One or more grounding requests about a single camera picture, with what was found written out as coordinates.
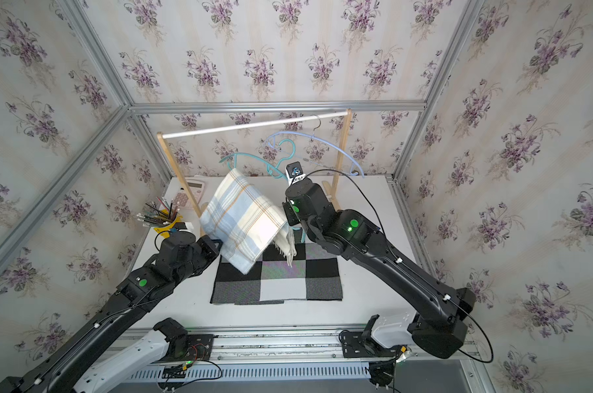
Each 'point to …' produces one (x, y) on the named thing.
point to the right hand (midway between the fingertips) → (299, 193)
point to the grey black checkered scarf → (314, 274)
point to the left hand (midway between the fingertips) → (229, 244)
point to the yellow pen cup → (168, 220)
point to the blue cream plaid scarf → (246, 221)
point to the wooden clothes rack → (341, 160)
